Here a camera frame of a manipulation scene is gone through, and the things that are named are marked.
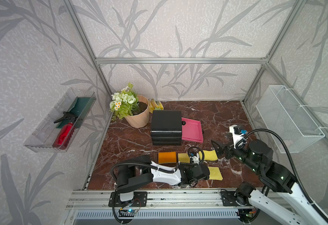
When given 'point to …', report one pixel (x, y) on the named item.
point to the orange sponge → (167, 157)
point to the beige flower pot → (139, 119)
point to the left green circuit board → (128, 213)
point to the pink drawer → (192, 131)
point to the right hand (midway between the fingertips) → (218, 137)
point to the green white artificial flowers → (123, 103)
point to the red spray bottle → (65, 132)
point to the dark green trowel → (79, 109)
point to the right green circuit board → (247, 215)
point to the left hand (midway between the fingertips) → (209, 172)
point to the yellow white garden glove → (153, 106)
